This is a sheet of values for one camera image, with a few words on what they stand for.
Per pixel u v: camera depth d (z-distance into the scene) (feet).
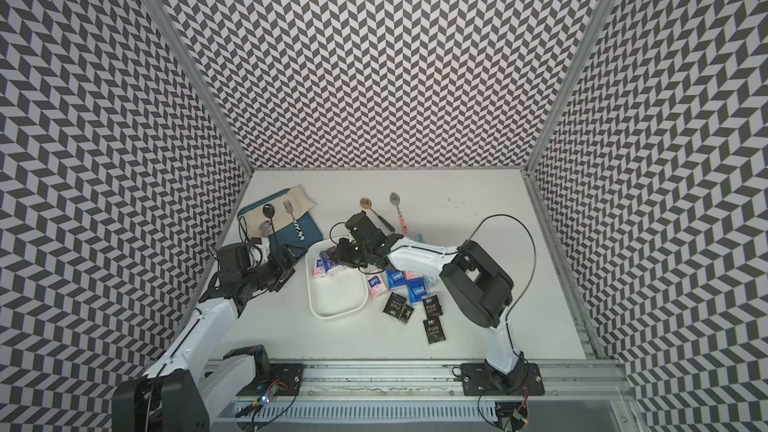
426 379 2.47
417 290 2.79
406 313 2.69
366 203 3.55
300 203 3.52
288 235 3.25
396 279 2.86
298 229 3.30
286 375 2.35
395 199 3.55
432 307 2.69
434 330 2.59
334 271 2.65
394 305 2.66
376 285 2.82
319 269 2.91
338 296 2.79
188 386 1.37
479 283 1.68
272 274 2.41
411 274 2.91
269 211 3.43
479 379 2.40
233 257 2.14
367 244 2.27
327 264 2.75
